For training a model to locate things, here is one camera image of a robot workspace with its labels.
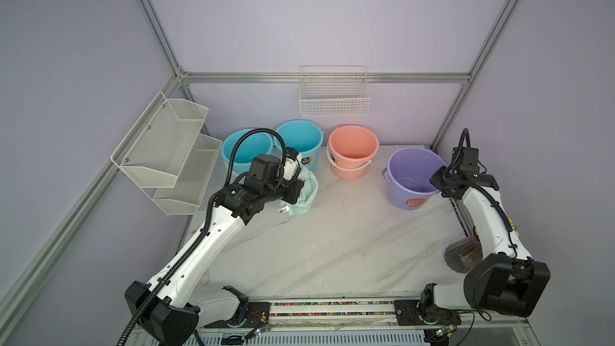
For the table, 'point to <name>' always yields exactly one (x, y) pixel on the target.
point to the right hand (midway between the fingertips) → (439, 185)
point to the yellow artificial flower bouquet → (512, 226)
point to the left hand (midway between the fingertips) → (299, 187)
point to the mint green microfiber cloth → (307, 195)
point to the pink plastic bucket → (350, 149)
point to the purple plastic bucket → (408, 176)
